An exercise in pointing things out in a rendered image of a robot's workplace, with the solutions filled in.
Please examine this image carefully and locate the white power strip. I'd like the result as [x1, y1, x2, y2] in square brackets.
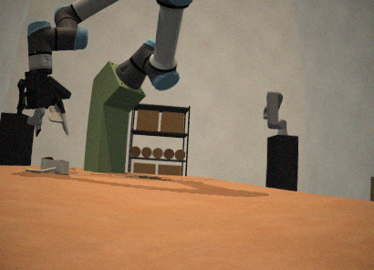
[26, 157, 69, 175]

